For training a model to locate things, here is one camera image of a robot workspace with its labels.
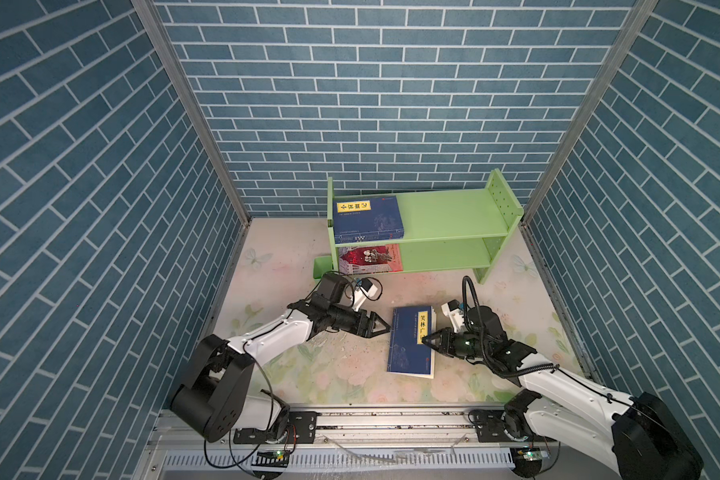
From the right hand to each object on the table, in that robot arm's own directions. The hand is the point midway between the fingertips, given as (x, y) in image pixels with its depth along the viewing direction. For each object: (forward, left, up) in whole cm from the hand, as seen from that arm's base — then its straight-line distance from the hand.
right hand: (420, 338), depth 80 cm
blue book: (+23, +16, +22) cm, 36 cm away
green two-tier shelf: (+49, -12, -7) cm, 51 cm away
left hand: (+1, +11, +3) cm, 11 cm away
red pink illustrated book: (+22, +18, +5) cm, 29 cm away
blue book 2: (-4, +3, -3) cm, 6 cm away
